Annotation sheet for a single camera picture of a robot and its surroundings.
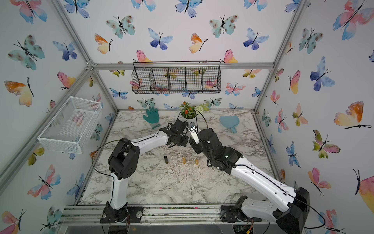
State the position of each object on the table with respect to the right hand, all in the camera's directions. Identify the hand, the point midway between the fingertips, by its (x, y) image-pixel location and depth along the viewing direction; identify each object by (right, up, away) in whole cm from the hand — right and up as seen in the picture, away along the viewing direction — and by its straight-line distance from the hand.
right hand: (197, 132), depth 72 cm
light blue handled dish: (+26, +6, +40) cm, 49 cm away
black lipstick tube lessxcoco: (-19, -17, +17) cm, 31 cm away
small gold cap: (0, -19, +18) cm, 27 cm away
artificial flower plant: (-4, +12, +27) cm, 30 cm away
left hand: (-6, -6, +25) cm, 26 cm away
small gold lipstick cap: (-8, -18, +18) cm, 27 cm away
